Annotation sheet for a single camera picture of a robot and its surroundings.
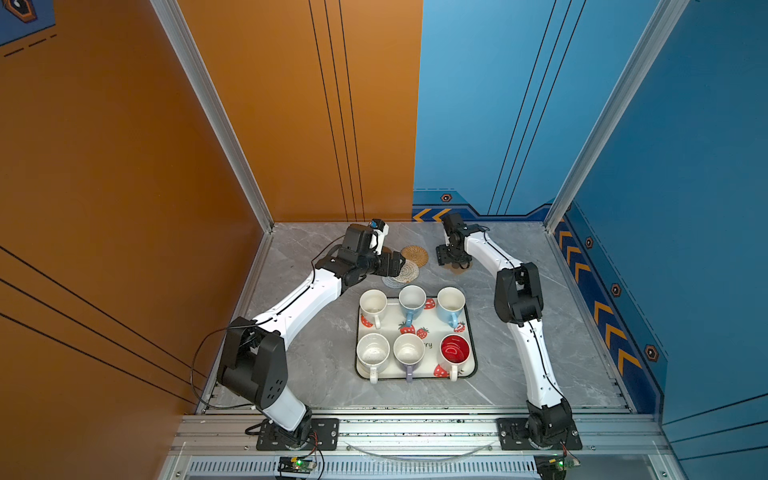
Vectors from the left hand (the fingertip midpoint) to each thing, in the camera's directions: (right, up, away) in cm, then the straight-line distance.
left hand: (394, 255), depth 85 cm
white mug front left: (-6, -29, +1) cm, 29 cm away
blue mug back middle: (+6, -14, +8) cm, 17 cm away
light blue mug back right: (+17, -15, +6) cm, 24 cm away
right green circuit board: (+38, -49, -16) cm, 64 cm away
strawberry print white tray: (+11, -22, +7) cm, 26 cm away
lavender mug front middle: (+4, -28, +2) cm, 28 cm away
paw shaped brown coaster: (+24, -6, +23) cm, 33 cm away
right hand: (+20, -1, +24) cm, 32 cm away
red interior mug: (+17, -27, 0) cm, 32 cm away
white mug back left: (-7, -15, +8) cm, 18 cm away
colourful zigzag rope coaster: (+5, -6, +19) cm, 21 cm away
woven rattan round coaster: (+8, 0, +27) cm, 28 cm away
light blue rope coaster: (0, -10, +17) cm, 20 cm away
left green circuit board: (-23, -50, -15) cm, 57 cm away
